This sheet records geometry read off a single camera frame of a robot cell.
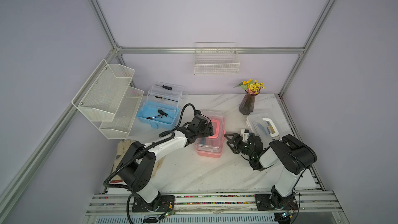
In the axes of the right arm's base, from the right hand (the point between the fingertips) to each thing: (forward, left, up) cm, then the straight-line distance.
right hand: (225, 140), depth 91 cm
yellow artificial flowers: (+25, -17, +20) cm, 36 cm away
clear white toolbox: (+6, -25, +6) cm, 27 cm away
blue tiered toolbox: (+25, +42, +3) cm, 49 cm away
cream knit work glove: (-13, +39, -4) cm, 41 cm away
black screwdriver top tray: (+40, +40, +8) cm, 58 cm away
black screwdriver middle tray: (+33, +46, +5) cm, 57 cm away
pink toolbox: (-8, +9, +8) cm, 14 cm away
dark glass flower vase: (+25, -17, +5) cm, 30 cm away
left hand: (+3, +11, +5) cm, 13 cm away
